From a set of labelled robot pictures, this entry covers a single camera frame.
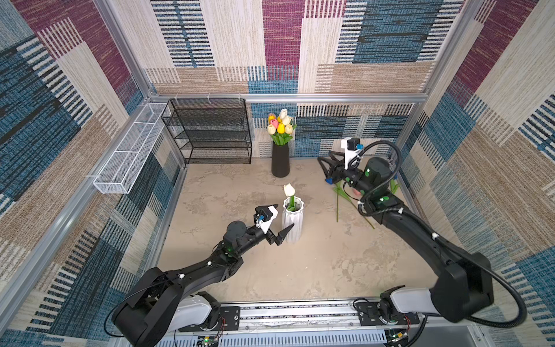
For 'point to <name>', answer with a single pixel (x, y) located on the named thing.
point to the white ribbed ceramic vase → (295, 217)
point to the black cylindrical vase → (280, 160)
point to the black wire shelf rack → (210, 131)
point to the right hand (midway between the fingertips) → (324, 158)
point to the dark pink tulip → (356, 191)
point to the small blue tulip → (394, 184)
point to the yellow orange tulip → (271, 116)
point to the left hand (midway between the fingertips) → (284, 212)
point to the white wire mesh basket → (118, 173)
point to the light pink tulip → (288, 129)
